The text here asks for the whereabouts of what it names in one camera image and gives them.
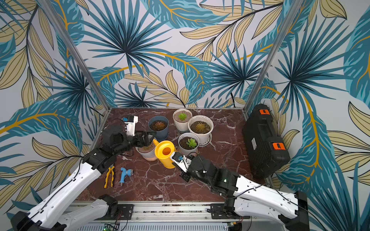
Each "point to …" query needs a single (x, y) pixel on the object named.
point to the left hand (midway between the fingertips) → (150, 134)
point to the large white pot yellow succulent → (202, 126)
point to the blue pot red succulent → (160, 124)
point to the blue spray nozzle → (124, 172)
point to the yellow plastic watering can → (163, 150)
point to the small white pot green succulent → (188, 144)
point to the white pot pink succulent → (148, 152)
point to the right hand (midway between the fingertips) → (175, 160)
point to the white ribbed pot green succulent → (180, 117)
